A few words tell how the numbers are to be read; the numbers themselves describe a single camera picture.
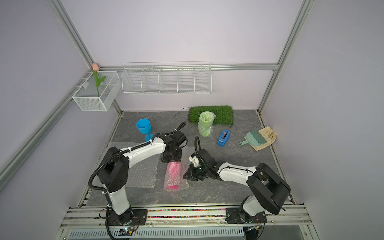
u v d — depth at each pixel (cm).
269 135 107
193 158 81
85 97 79
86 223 74
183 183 79
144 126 92
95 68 89
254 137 102
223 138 102
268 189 44
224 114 115
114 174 47
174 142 72
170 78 101
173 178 79
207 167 66
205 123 94
